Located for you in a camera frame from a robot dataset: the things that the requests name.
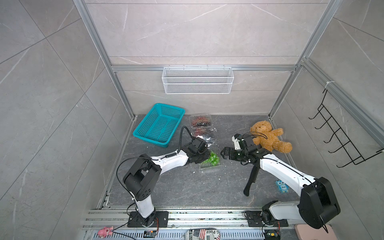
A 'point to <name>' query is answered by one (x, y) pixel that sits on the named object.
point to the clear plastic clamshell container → (193, 117)
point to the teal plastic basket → (160, 124)
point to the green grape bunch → (213, 159)
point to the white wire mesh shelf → (195, 80)
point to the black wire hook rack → (354, 154)
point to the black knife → (252, 180)
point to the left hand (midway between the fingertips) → (212, 152)
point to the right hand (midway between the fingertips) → (228, 153)
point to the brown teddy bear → (264, 135)
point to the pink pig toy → (103, 233)
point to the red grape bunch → (201, 121)
